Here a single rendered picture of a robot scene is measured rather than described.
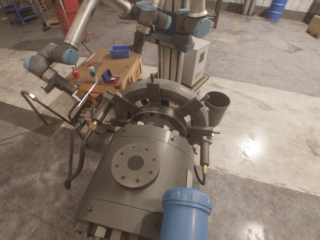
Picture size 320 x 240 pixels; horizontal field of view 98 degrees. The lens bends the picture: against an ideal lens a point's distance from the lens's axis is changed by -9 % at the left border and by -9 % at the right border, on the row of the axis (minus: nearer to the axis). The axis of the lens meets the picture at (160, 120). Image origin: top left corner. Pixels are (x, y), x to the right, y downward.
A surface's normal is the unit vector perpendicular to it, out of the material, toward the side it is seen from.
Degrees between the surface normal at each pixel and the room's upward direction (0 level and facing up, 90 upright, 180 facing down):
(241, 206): 0
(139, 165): 0
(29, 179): 0
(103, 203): 18
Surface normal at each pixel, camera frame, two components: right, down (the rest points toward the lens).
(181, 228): -0.19, -0.69
